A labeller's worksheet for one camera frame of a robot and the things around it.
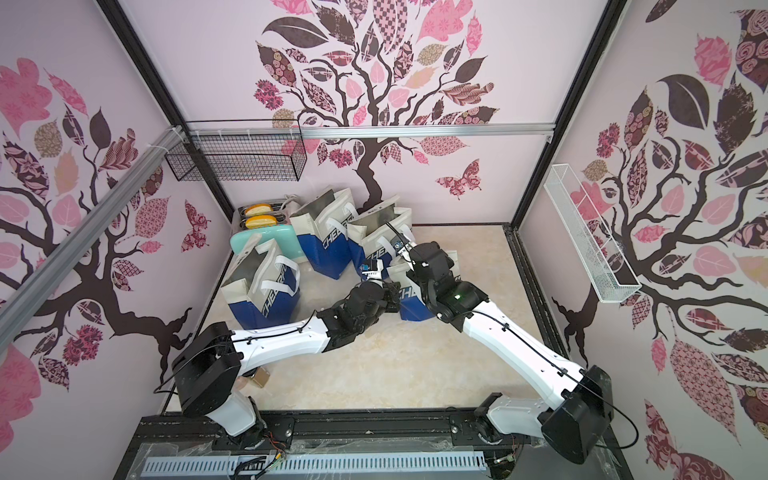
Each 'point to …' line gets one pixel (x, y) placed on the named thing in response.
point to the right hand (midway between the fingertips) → (432, 251)
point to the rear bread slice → (258, 209)
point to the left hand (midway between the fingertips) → (399, 290)
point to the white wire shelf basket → (609, 273)
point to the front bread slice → (263, 220)
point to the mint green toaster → (284, 236)
